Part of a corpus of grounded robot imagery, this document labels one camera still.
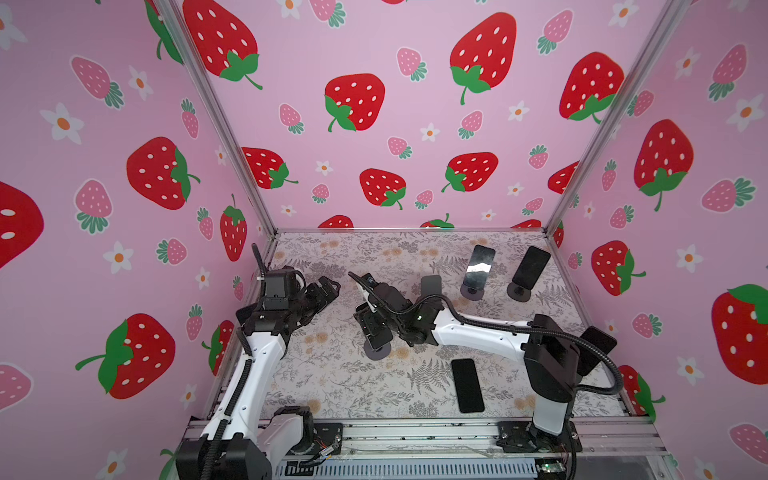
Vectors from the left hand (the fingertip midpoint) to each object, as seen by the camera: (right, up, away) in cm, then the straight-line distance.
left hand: (330, 291), depth 80 cm
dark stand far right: (+62, -3, +23) cm, 66 cm away
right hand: (+8, -5, +1) cm, 10 cm away
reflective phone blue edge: (+45, +6, +15) cm, 48 cm away
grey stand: (+13, -19, +7) cm, 24 cm away
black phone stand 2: (+61, +6, +13) cm, 63 cm away
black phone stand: (+12, -7, -8) cm, 16 cm away
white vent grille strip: (+44, -42, -10) cm, 62 cm away
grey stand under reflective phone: (+44, -3, +21) cm, 49 cm away
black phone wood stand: (+38, -27, +3) cm, 47 cm away
